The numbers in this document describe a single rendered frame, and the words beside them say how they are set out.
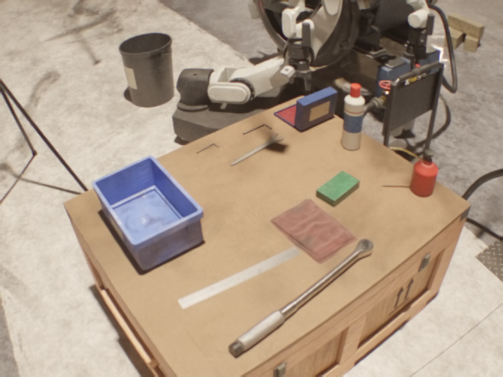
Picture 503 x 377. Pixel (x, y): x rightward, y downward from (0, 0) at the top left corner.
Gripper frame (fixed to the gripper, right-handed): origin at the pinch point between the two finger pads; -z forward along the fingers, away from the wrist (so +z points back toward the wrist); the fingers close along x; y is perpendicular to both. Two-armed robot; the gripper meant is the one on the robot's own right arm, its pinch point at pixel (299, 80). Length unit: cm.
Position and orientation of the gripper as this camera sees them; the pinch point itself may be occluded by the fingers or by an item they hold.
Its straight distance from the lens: 204.5
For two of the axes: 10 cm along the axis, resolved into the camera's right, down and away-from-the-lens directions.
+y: 8.3, -3.5, 4.4
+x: 5.6, 4.3, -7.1
